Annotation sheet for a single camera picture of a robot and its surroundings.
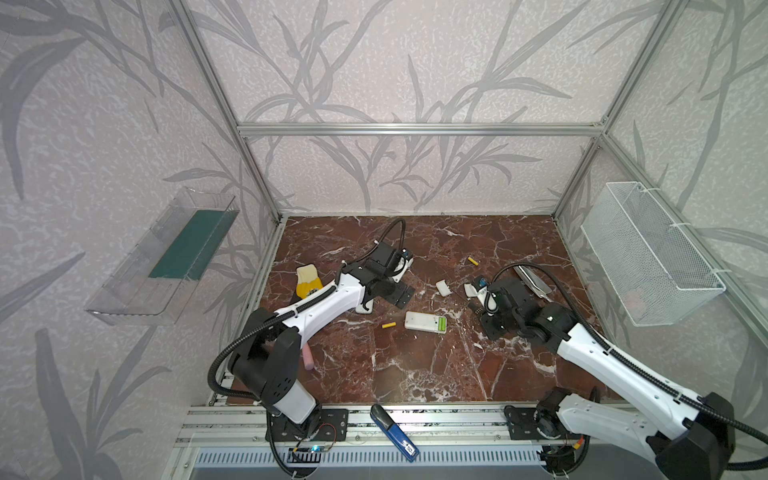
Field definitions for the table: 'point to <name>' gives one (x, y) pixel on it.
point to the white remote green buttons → (425, 322)
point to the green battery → (442, 324)
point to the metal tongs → (537, 285)
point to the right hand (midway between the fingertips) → (483, 305)
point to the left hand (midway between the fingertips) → (402, 279)
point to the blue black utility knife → (397, 435)
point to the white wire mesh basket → (654, 268)
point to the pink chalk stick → (308, 358)
